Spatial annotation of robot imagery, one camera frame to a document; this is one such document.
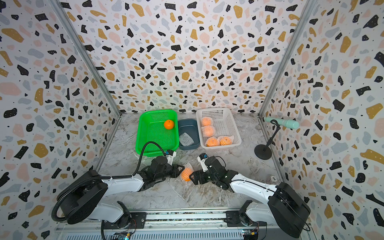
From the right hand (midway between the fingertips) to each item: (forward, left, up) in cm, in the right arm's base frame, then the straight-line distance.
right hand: (197, 175), depth 82 cm
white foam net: (+2, +6, 0) cm, 6 cm away
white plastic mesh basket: (+45, -18, -6) cm, 49 cm away
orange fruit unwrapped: (+39, +23, -2) cm, 45 cm away
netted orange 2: (+32, -6, 0) cm, 32 cm away
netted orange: (+41, -4, -1) cm, 41 cm away
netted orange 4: (+24, -17, 0) cm, 29 cm away
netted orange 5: (+1, +7, 0) cm, 7 cm away
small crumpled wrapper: (0, -42, -2) cm, 42 cm away
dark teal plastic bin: (+41, +8, -6) cm, 42 cm away
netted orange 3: (+23, -8, 0) cm, 25 cm away
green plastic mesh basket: (+38, +37, -6) cm, 54 cm away
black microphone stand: (+20, -43, -8) cm, 48 cm away
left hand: (+4, +6, 0) cm, 7 cm away
